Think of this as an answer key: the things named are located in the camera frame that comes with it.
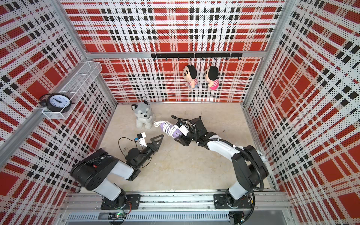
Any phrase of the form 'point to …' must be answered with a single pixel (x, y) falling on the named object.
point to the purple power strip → (177, 132)
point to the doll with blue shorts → (190, 73)
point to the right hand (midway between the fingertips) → (180, 135)
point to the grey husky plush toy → (144, 115)
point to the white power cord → (168, 128)
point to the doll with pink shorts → (211, 75)
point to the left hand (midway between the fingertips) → (166, 137)
